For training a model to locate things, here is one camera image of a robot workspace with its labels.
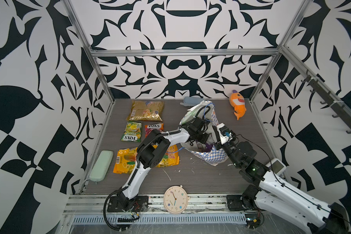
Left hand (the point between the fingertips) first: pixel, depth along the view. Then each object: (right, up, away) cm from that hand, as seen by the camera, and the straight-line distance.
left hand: (207, 134), depth 96 cm
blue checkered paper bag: (-4, +16, -13) cm, 21 cm away
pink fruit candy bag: (-39, +4, +4) cm, 39 cm away
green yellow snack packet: (-49, +2, +1) cm, 49 cm away
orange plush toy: (+26, +23, +14) cm, 37 cm away
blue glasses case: (-7, +24, +20) cm, 32 cm away
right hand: (-1, +8, -25) cm, 26 cm away
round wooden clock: (-20, -29, -23) cm, 42 cm away
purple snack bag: (-3, -7, -5) cm, 9 cm away
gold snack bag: (-39, +16, +9) cm, 43 cm away
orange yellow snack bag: (-23, -12, -11) cm, 28 cm away
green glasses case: (-64, -18, -10) cm, 67 cm away
